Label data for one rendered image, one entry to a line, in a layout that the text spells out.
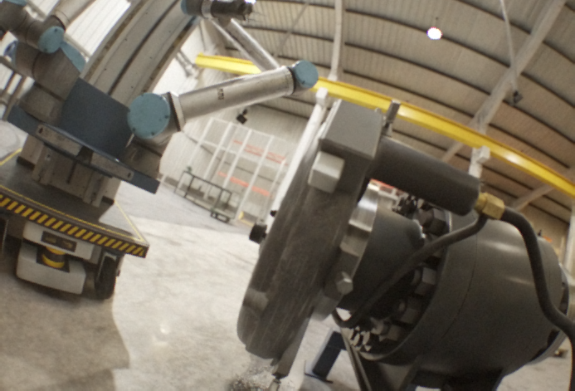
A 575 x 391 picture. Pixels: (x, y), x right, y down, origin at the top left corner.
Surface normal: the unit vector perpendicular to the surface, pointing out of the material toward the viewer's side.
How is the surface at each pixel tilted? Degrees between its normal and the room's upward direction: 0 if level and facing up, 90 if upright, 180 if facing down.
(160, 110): 94
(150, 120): 94
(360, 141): 67
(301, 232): 89
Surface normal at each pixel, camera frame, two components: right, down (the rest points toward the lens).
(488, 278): -0.01, -0.38
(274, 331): -0.27, 0.22
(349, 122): 0.07, -0.55
